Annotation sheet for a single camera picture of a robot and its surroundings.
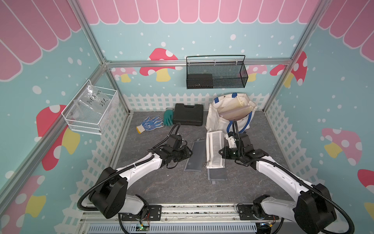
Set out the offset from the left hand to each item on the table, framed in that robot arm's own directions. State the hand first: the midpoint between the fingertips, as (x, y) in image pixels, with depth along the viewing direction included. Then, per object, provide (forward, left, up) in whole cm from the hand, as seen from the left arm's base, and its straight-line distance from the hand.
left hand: (190, 155), depth 85 cm
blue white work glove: (+31, +33, -10) cm, 46 cm away
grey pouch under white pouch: (-8, -15, -9) cm, 19 cm away
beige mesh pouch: (+30, -34, +9) cm, 46 cm away
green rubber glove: (+38, +18, -8) cm, 43 cm away
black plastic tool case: (+38, +2, -6) cm, 39 cm away
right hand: (+2, -17, +3) cm, 17 cm away
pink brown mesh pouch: (+29, -30, +1) cm, 42 cm away
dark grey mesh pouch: (0, -4, -9) cm, 10 cm away
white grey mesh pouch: (+8, -15, +3) cm, 17 cm away
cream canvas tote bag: (+23, -17, +2) cm, 29 cm away
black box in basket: (+36, -5, +26) cm, 45 cm away
